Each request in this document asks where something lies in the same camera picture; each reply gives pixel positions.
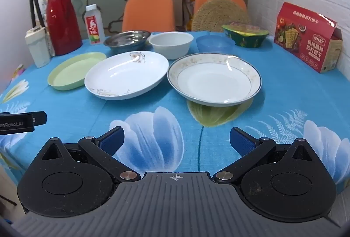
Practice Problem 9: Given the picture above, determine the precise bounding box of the round woven straw mat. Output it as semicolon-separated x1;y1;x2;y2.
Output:
191;0;251;33

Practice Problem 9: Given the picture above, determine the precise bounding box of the stainless steel bowl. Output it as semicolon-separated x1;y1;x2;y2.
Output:
103;30;151;55

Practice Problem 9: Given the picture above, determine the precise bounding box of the blue floral tablecloth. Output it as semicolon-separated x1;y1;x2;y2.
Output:
0;30;350;200

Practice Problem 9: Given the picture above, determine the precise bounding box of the juice bottle red label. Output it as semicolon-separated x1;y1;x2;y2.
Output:
84;4;106;46

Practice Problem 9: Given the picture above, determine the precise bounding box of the white rectangular box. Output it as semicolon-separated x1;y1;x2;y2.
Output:
24;26;51;68

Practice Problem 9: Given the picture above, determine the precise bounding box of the yellow snack packet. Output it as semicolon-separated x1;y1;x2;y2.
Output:
182;0;213;31

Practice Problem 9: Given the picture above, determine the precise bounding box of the green instant noodle bowl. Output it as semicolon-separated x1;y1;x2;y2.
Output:
222;22;270;48

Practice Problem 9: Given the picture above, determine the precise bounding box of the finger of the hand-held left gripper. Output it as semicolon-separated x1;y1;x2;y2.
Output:
26;111;47;126

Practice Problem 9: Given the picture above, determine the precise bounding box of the white ceramic bowl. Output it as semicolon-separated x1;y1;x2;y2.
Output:
148;32;194;60

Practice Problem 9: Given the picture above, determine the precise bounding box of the blue plastic bowl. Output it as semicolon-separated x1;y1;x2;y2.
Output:
195;35;236;54

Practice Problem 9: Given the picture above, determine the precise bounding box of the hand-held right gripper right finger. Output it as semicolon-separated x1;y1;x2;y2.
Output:
213;127;322;183

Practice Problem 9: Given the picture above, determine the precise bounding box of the white plate brown swirl print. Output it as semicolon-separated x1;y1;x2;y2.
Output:
84;51;170;101

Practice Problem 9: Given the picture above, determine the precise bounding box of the light green plastic plate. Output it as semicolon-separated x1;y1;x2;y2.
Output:
47;52;107;90

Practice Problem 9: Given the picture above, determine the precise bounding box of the red thermos jug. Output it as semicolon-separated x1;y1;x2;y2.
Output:
45;0;83;56

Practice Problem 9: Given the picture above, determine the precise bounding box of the white plate gold patterned rim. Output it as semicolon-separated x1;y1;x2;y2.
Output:
167;53;262;107

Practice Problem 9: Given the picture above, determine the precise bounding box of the red cracker box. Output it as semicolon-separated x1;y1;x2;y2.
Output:
273;2;343;74

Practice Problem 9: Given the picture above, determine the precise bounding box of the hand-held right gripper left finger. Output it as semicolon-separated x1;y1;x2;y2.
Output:
35;126;142;183

